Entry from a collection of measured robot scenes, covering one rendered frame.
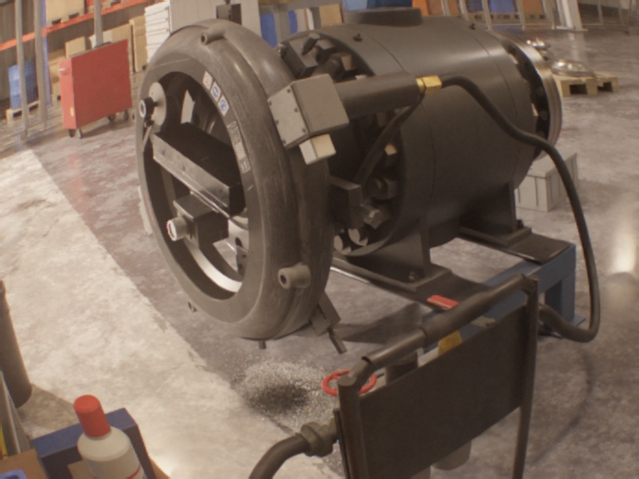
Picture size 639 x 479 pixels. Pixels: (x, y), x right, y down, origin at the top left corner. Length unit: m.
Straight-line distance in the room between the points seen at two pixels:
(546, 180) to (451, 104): 1.33
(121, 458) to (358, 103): 0.93
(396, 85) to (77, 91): 5.65
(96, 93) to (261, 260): 5.62
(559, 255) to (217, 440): 1.01
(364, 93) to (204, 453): 0.91
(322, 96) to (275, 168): 0.16
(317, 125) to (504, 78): 0.76
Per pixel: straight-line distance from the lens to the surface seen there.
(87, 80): 7.01
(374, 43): 1.82
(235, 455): 1.81
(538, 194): 3.13
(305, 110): 1.36
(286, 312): 1.62
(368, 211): 1.46
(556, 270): 2.06
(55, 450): 0.85
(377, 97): 1.47
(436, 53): 1.88
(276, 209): 1.46
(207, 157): 1.67
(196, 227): 1.60
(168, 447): 1.88
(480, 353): 1.15
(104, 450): 0.70
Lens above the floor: 1.03
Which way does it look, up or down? 20 degrees down
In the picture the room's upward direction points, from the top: 8 degrees counter-clockwise
